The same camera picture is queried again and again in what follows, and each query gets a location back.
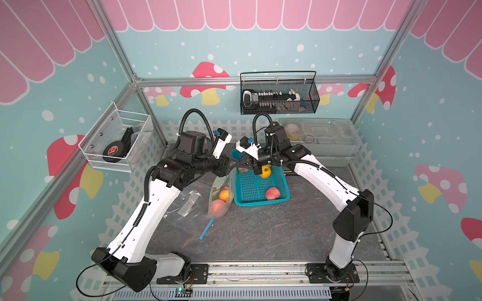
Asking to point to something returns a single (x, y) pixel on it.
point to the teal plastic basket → (250, 190)
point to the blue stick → (207, 229)
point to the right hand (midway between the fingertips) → (236, 164)
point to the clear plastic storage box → (335, 142)
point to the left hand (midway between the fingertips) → (232, 163)
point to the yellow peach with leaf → (266, 172)
